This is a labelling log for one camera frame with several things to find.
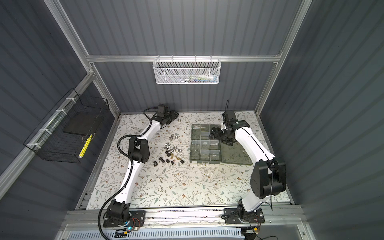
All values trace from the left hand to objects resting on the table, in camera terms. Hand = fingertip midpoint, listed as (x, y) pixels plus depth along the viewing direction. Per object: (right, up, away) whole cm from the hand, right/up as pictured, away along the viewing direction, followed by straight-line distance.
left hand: (177, 114), depth 115 cm
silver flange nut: (-5, -21, -14) cm, 26 cm away
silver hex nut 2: (+2, -4, 0) cm, 5 cm away
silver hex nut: (+1, -17, -10) cm, 20 cm away
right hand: (+27, -17, -29) cm, 43 cm away
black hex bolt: (-8, -30, -21) cm, 38 cm away
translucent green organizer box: (+21, -25, -16) cm, 37 cm away
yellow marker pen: (-37, -19, -46) cm, 62 cm away
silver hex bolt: (-3, -18, -11) cm, 21 cm away
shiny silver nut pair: (+4, -26, -16) cm, 31 cm away
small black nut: (-10, -33, -24) cm, 42 cm away
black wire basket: (-50, -13, -43) cm, 67 cm away
